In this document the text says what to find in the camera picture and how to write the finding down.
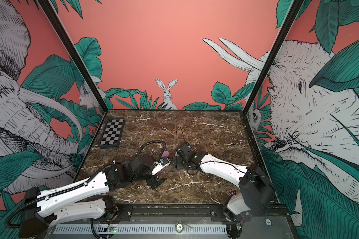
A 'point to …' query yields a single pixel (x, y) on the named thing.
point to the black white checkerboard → (112, 134)
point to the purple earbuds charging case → (165, 153)
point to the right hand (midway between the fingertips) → (177, 163)
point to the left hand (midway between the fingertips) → (162, 168)
